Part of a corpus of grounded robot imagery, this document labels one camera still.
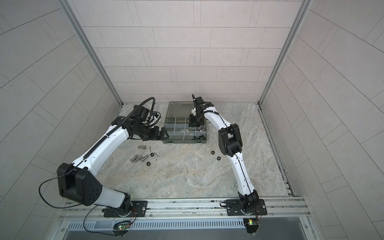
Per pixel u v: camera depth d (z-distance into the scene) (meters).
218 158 0.89
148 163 0.86
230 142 0.63
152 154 0.89
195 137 0.96
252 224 0.68
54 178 0.39
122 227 0.64
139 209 0.71
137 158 0.87
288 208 0.72
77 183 0.40
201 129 0.99
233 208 0.71
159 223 1.05
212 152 0.91
